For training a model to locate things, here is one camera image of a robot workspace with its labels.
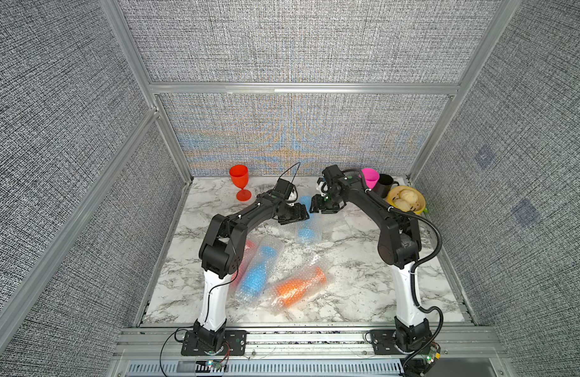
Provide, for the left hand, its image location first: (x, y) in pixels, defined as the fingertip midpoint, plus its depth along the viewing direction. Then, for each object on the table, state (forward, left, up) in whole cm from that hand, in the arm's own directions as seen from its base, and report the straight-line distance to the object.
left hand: (307, 215), depth 96 cm
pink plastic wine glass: (+14, -29, +6) cm, 33 cm away
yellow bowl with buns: (+10, -46, -3) cm, 47 cm away
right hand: (+4, -4, +3) cm, 6 cm away
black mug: (+15, -36, 0) cm, 39 cm away
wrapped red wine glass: (-14, +23, -2) cm, 27 cm away
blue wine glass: (-7, +1, -1) cm, 7 cm away
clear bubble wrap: (-3, -8, -7) cm, 11 cm away
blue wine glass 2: (-19, +18, -1) cm, 26 cm away
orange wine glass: (-30, +8, 0) cm, 31 cm away
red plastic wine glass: (+18, +28, +8) cm, 34 cm away
